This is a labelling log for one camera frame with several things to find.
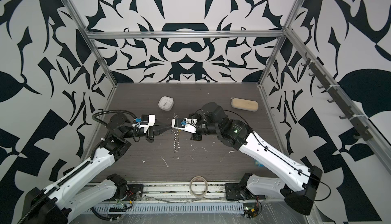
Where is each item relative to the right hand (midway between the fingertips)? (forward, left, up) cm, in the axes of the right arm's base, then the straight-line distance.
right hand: (180, 122), depth 63 cm
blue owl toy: (-8, -38, -30) cm, 50 cm away
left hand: (0, +3, +2) cm, 3 cm away
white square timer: (+32, +14, -28) cm, 44 cm away
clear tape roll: (-19, -3, -30) cm, 36 cm away
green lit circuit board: (-27, -30, -33) cm, 52 cm away
